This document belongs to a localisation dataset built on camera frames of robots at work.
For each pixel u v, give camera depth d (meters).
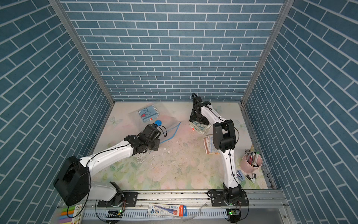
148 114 1.09
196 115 0.84
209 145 0.93
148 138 0.65
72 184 0.41
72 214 0.68
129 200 0.74
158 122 1.07
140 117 1.10
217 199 0.74
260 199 0.76
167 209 0.70
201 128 1.02
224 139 0.61
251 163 0.77
